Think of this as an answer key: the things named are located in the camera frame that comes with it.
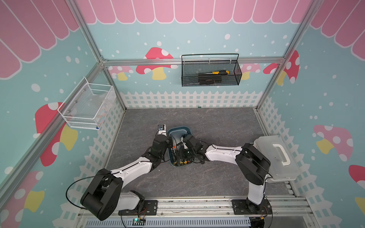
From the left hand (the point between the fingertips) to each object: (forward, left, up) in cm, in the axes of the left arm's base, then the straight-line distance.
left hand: (168, 135), depth 88 cm
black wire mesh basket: (+39, -13, +23) cm, 47 cm away
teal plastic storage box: (-8, -5, -9) cm, 13 cm away
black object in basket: (+27, -25, +23) cm, 43 cm away
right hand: (-9, -5, -8) cm, 13 cm away
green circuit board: (-43, +14, -16) cm, 48 cm away
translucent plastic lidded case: (-18, -64, 0) cm, 66 cm away
